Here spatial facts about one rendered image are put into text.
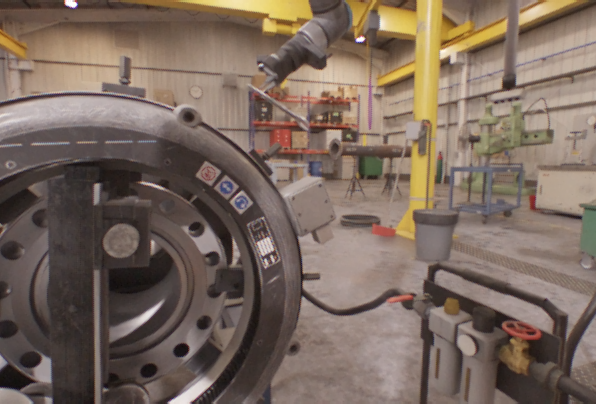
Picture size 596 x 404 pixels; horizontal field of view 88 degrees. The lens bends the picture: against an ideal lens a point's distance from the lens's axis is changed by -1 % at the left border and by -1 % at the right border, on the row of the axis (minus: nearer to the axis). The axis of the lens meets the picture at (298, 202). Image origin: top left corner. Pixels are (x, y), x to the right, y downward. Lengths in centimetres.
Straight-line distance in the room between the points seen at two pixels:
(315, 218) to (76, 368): 50
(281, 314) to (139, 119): 46
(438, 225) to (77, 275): 280
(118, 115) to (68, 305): 31
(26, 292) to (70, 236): 22
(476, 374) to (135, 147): 89
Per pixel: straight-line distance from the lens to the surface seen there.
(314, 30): 99
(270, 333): 71
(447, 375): 104
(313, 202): 70
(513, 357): 90
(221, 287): 77
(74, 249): 60
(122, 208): 53
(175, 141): 59
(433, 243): 311
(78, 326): 64
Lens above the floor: 86
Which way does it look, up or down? 7 degrees down
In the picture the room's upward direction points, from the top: straight up
